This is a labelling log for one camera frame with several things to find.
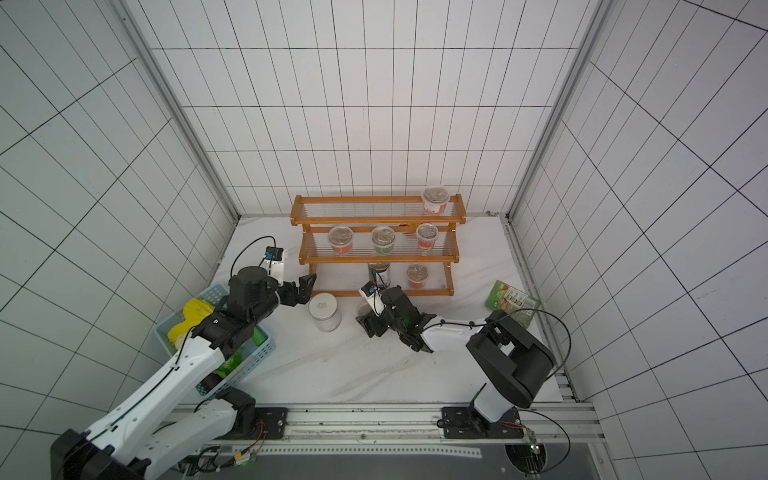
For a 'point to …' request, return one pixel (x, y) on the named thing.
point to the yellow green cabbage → (195, 310)
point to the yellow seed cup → (363, 309)
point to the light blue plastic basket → (258, 347)
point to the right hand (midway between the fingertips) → (358, 312)
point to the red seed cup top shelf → (435, 199)
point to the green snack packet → (509, 299)
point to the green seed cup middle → (383, 238)
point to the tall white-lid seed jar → (323, 309)
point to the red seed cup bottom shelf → (416, 273)
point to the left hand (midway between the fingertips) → (295, 279)
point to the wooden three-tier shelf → (344, 275)
